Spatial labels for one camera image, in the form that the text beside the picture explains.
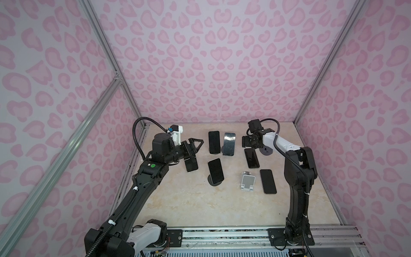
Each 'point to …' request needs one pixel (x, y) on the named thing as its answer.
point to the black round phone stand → (210, 179)
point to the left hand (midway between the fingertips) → (199, 141)
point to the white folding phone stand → (248, 181)
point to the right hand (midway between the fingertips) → (249, 142)
